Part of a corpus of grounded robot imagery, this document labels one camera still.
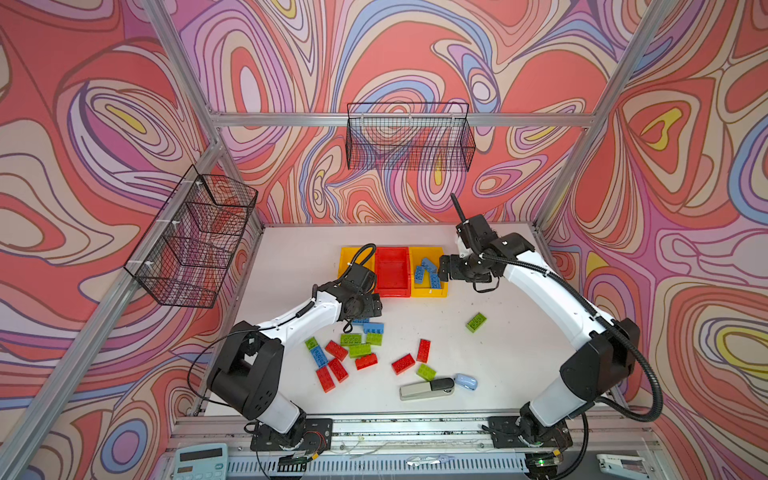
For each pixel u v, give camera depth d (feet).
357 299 2.14
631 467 2.27
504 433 2.41
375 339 2.89
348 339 2.89
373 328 2.92
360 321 3.04
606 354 1.40
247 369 1.45
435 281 3.32
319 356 2.79
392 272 3.45
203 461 2.26
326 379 2.64
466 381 2.65
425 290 3.16
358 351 2.83
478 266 2.14
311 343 2.87
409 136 3.14
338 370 2.72
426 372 2.70
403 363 2.77
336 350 2.80
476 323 2.98
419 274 3.32
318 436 2.36
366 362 2.76
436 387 2.52
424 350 2.83
